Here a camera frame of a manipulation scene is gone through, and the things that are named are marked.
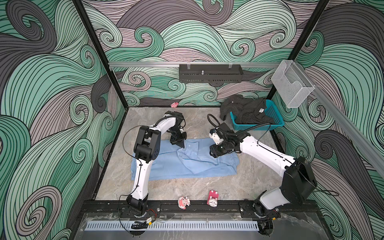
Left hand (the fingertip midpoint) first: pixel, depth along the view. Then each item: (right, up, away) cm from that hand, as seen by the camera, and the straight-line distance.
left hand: (184, 145), depth 93 cm
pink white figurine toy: (0, -24, -20) cm, 32 cm away
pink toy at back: (-9, +29, +25) cm, 39 cm away
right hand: (+18, -2, -10) cm, 20 cm away
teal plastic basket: (+64, +22, +18) cm, 70 cm away
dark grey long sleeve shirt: (+46, +23, +17) cm, 54 cm away
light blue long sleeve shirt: (+6, -8, -5) cm, 11 cm away
